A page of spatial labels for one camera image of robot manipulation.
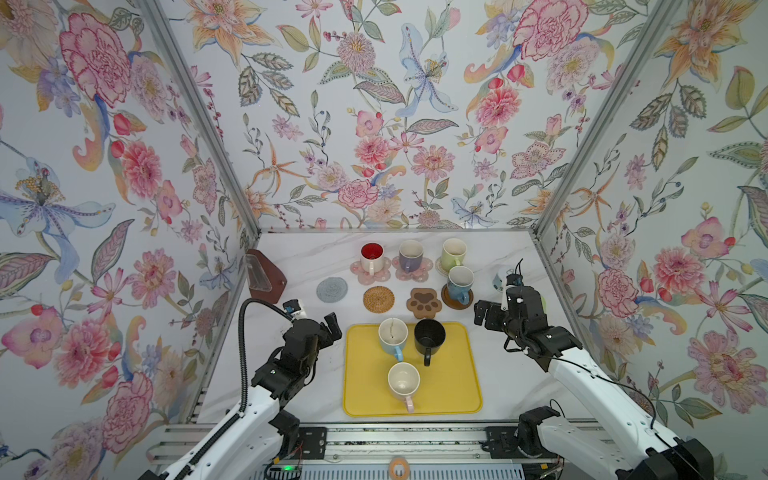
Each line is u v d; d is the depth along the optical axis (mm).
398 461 711
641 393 779
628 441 419
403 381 832
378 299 1008
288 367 606
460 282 937
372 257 1051
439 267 1098
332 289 1037
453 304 980
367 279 1067
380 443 752
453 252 1028
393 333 904
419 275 1071
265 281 953
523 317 609
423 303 1008
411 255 1080
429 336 882
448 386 827
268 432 631
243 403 509
